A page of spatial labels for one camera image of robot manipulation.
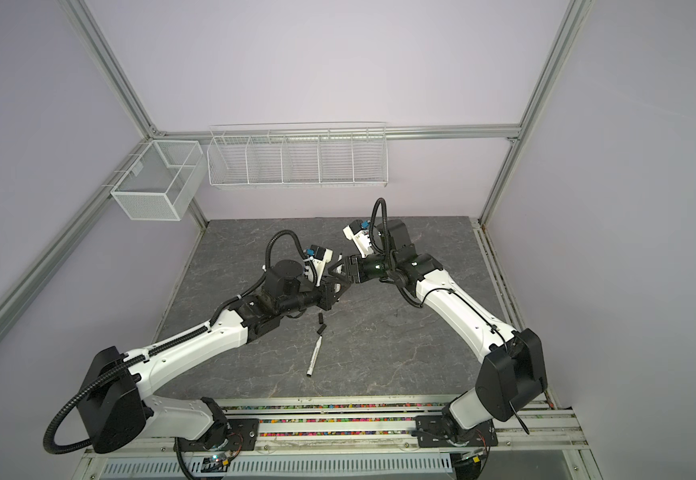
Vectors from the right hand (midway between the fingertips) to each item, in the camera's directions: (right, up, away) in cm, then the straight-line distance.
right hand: (335, 271), depth 75 cm
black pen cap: (-6, -19, +16) cm, 26 cm away
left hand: (+3, -4, 0) cm, 5 cm away
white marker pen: (+1, -3, -3) cm, 5 cm away
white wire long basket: (-14, +38, +24) cm, 47 cm away
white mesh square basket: (-60, +28, +24) cm, 70 cm away
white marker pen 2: (-7, -26, +11) cm, 29 cm away
